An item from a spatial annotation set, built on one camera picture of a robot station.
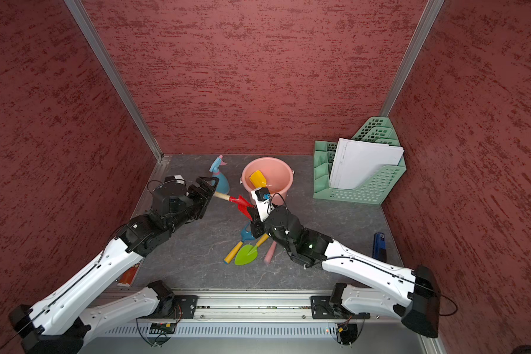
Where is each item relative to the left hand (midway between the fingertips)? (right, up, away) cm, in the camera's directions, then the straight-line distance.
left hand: (215, 192), depth 70 cm
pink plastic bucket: (+21, +6, +25) cm, 33 cm away
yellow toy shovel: (+12, +4, +29) cm, 32 cm away
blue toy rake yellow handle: (+7, -20, +22) cm, 31 cm away
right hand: (+10, -7, 0) cm, 12 cm away
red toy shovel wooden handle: (+9, -4, -1) cm, 10 cm away
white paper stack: (+52, +13, +21) cm, 58 cm away
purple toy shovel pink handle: (+18, -26, +15) cm, 35 cm away
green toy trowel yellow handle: (+9, -26, +17) cm, 32 cm away
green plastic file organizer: (+63, 0, +24) cm, 67 cm away
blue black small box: (+61, -24, +15) cm, 67 cm away
